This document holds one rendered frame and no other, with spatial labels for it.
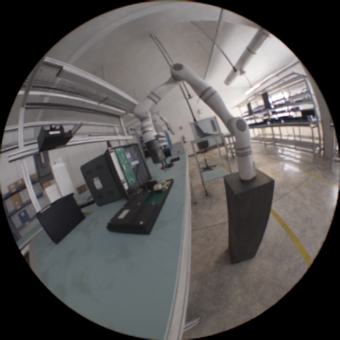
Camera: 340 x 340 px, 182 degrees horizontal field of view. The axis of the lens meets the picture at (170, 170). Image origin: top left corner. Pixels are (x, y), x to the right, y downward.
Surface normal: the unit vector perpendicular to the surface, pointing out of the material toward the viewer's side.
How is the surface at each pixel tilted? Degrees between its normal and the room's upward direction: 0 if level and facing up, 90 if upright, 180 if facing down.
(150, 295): 0
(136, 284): 0
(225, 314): 0
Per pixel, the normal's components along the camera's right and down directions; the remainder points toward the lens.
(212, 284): -0.33, -0.92
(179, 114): -0.15, 0.28
